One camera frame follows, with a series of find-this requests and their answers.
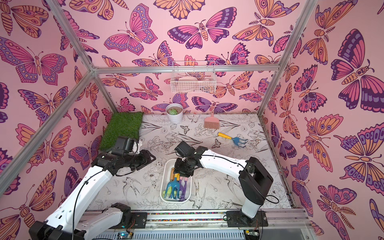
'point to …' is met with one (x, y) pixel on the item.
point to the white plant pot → (174, 119)
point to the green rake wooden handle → (172, 173)
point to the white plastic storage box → (166, 165)
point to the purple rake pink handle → (181, 188)
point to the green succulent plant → (173, 111)
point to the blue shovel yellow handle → (236, 139)
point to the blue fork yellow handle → (176, 184)
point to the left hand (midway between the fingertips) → (155, 158)
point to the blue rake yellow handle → (170, 184)
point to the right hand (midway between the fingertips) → (171, 176)
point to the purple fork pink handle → (184, 192)
